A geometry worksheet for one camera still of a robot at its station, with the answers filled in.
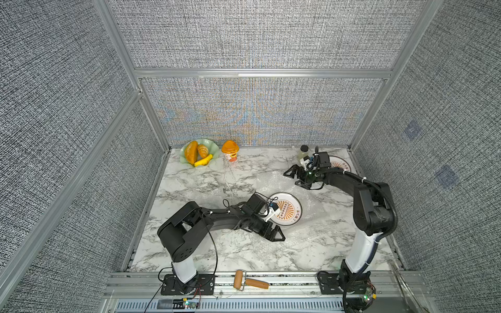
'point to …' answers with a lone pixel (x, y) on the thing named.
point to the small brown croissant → (203, 150)
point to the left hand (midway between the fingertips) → (280, 236)
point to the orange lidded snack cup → (230, 149)
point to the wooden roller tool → (240, 281)
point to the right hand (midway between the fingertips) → (289, 173)
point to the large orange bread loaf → (191, 152)
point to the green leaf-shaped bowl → (213, 147)
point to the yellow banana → (204, 161)
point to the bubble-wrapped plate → (290, 207)
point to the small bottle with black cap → (304, 152)
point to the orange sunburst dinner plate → (338, 162)
